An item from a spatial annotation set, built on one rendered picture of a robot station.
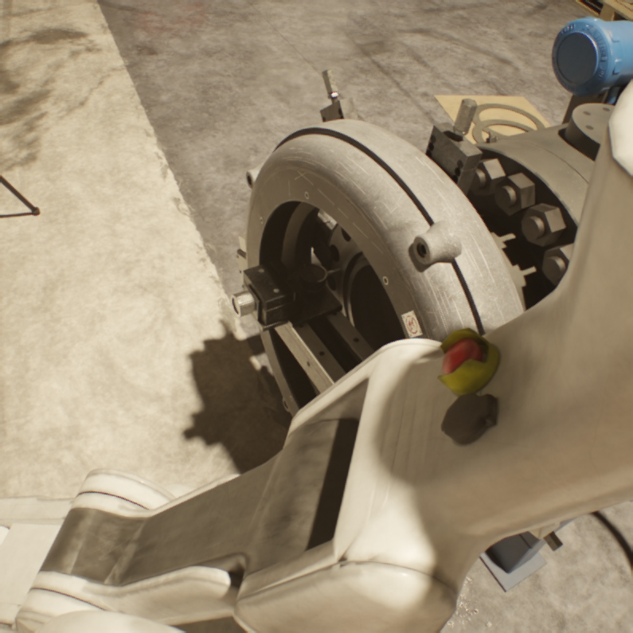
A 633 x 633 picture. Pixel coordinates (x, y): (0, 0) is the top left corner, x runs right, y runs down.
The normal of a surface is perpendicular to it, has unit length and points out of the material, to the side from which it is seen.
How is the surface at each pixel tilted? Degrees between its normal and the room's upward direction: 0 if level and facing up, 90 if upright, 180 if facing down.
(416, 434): 54
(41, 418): 0
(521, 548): 90
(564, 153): 5
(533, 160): 5
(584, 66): 90
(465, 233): 24
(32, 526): 32
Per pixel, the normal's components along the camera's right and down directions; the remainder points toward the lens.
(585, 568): 0.09, -0.69
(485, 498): -0.36, 0.56
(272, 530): -0.70, -0.60
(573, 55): -0.86, 0.31
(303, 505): -0.41, -0.70
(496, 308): 0.36, -0.15
